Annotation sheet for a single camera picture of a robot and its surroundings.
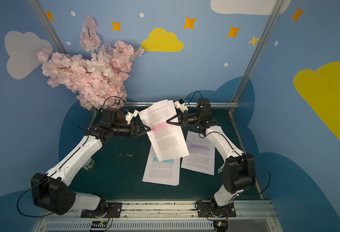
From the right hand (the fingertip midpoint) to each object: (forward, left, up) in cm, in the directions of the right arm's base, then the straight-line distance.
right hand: (170, 122), depth 70 cm
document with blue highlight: (-12, +2, -34) cm, 36 cm away
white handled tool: (-10, -31, -31) cm, 45 cm away
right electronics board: (-38, -29, -36) cm, 60 cm away
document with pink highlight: (-6, +1, -6) cm, 9 cm away
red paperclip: (-3, +34, -33) cm, 47 cm away
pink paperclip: (-3, +11, -10) cm, 15 cm away
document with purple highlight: (+4, -21, -35) cm, 41 cm away
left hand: (-1, +11, -5) cm, 12 cm away
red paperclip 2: (-3, +28, -33) cm, 44 cm away
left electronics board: (-41, +34, -35) cm, 64 cm away
